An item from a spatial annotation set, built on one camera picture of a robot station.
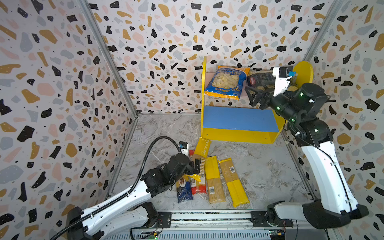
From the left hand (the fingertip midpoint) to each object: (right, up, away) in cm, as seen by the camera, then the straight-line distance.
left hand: (194, 157), depth 72 cm
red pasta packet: (+2, -19, +10) cm, 21 cm away
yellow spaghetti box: (+5, +1, +26) cm, 27 cm away
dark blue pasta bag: (-6, -21, +9) cm, 23 cm away
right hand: (+22, +31, -18) cm, 42 cm away
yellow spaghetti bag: (+21, -18, +11) cm, 30 cm away
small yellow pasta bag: (0, -14, +13) cm, 19 cm away
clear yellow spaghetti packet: (+11, -20, +9) cm, 25 cm away
